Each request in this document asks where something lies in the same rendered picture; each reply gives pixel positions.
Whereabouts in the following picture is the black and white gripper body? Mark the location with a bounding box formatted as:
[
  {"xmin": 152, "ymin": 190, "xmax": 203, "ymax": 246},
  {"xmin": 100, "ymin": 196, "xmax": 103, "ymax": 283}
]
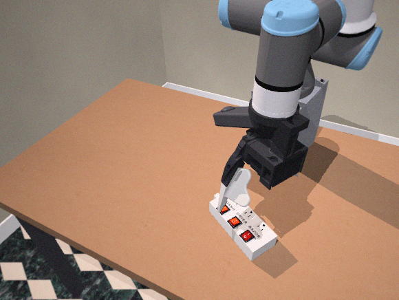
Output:
[{"xmin": 238, "ymin": 98, "xmax": 310, "ymax": 190}]

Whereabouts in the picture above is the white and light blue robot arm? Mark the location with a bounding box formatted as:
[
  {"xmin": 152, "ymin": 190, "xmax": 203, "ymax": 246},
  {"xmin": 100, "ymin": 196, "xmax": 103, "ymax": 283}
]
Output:
[{"xmin": 213, "ymin": 0, "xmax": 382, "ymax": 129}]

